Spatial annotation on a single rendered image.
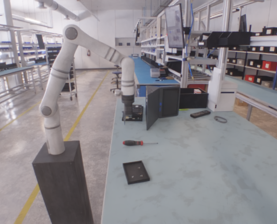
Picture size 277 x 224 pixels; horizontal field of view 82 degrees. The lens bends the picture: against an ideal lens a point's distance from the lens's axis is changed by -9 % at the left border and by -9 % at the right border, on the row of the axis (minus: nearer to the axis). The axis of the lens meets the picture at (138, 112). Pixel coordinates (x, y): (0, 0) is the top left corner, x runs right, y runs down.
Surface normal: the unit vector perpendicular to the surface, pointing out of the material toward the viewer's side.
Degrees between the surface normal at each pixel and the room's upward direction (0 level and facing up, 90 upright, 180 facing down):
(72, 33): 89
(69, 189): 90
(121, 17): 90
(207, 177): 0
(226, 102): 90
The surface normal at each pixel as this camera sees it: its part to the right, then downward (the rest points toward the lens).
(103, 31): 0.07, 0.35
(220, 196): 0.00, -0.94
